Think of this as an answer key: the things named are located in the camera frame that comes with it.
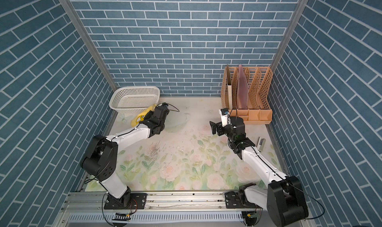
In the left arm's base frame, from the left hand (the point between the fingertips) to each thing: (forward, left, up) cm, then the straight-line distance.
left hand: (153, 114), depth 91 cm
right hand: (-7, -40, +5) cm, 41 cm away
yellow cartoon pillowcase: (-5, +9, -1) cm, 11 cm away
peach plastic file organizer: (+9, -71, -5) cm, 71 cm away
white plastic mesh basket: (+26, +24, -15) cm, 39 cm away
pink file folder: (+14, -56, +10) cm, 59 cm away
